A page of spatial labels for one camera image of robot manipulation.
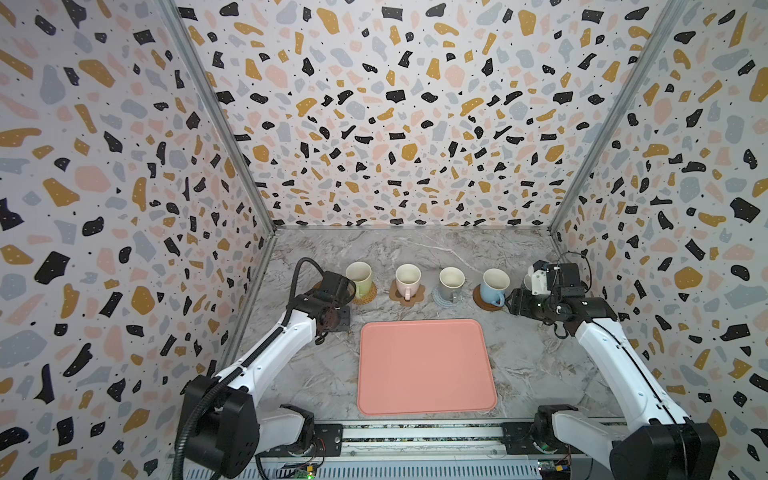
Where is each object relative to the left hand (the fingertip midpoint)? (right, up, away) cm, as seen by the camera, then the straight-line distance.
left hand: (338, 314), depth 84 cm
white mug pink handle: (+20, +9, +15) cm, 26 cm away
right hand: (+48, +6, -3) cm, 49 cm away
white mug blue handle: (+48, +8, +13) cm, 50 cm away
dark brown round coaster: (+45, 0, +16) cm, 47 cm away
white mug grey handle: (+34, +8, +14) cm, 38 cm away
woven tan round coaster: (+7, +3, +16) cm, 18 cm away
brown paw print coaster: (+19, +1, +16) cm, 25 cm away
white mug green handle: (+4, +11, +14) cm, 18 cm away
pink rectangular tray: (+25, -15, +2) cm, 29 cm away
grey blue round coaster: (+30, +2, +16) cm, 34 cm away
